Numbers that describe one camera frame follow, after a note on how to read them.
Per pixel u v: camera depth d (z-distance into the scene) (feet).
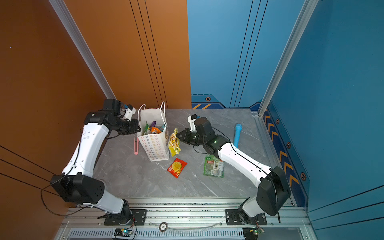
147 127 2.84
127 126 2.17
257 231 2.28
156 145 2.65
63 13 2.33
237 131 3.45
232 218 2.38
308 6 2.28
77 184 1.38
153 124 3.13
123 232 2.33
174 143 2.43
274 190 1.31
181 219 2.38
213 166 2.94
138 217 2.41
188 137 2.19
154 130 2.87
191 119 2.32
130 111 2.33
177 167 2.93
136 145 3.26
